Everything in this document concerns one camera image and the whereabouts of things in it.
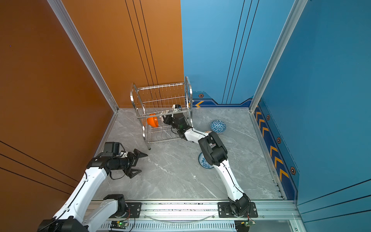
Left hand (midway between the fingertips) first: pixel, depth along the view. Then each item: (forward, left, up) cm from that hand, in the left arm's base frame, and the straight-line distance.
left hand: (145, 159), depth 78 cm
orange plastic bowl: (+28, +1, 0) cm, 28 cm away
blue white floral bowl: (+4, -33, -11) cm, 35 cm away
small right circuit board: (-27, -54, -11) cm, 61 cm away
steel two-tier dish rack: (+29, -1, +15) cm, 33 cm away
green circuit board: (-28, +11, -14) cm, 33 cm away
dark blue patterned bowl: (+32, -45, -10) cm, 57 cm away
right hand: (+32, -5, +1) cm, 32 cm away
